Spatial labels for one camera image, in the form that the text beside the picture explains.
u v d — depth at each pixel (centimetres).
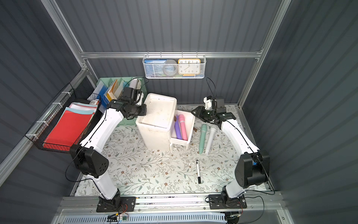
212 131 101
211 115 64
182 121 96
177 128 93
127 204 74
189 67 88
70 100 77
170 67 91
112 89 96
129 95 64
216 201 74
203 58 89
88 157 45
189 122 98
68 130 70
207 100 77
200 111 73
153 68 93
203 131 100
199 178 82
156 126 77
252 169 43
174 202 75
